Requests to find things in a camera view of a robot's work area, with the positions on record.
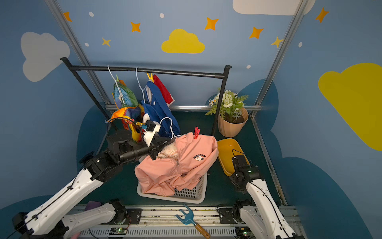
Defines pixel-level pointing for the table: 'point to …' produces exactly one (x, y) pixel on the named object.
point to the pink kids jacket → (178, 162)
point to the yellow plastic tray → (227, 149)
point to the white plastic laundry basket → (198, 194)
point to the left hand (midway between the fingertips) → (171, 139)
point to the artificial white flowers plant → (232, 104)
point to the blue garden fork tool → (188, 219)
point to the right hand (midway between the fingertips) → (238, 180)
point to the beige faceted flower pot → (228, 129)
